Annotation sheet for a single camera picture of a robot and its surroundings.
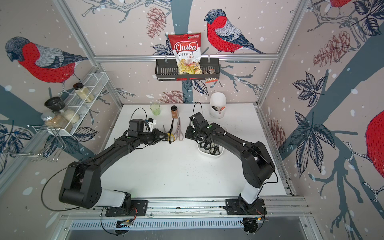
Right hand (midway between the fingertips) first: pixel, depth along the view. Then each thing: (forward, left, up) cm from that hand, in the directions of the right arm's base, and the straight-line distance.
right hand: (185, 134), depth 87 cm
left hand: (-1, +10, +2) cm, 10 cm away
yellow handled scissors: (-1, +9, -2) cm, 9 cm away
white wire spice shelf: (+23, +57, +19) cm, 64 cm away
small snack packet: (+28, -14, +19) cm, 37 cm away
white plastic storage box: (-7, -14, -10) cm, 18 cm away
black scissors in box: (-4, -17, -12) cm, 21 cm away
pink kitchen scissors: (+9, +7, -13) cm, 18 cm away
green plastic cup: (+28, +27, -8) cm, 40 cm away
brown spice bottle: (+23, +11, -6) cm, 26 cm away
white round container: (+31, -21, 0) cm, 37 cm away
